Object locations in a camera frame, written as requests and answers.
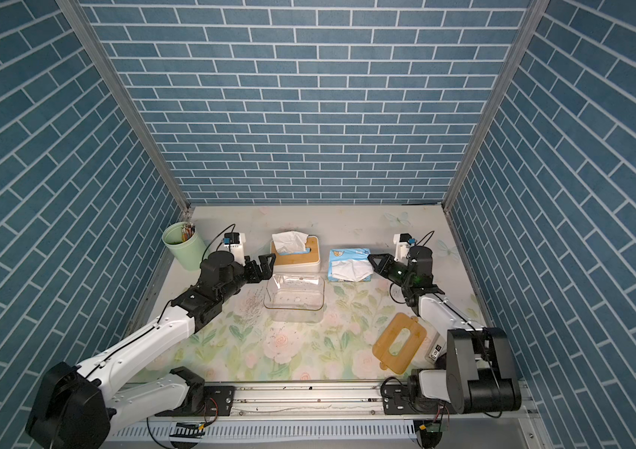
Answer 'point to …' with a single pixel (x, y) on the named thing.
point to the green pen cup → (184, 244)
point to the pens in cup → (187, 230)
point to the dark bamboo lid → (398, 343)
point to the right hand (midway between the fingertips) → (372, 257)
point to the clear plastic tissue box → (295, 297)
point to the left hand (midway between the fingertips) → (271, 257)
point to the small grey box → (437, 349)
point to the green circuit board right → (429, 429)
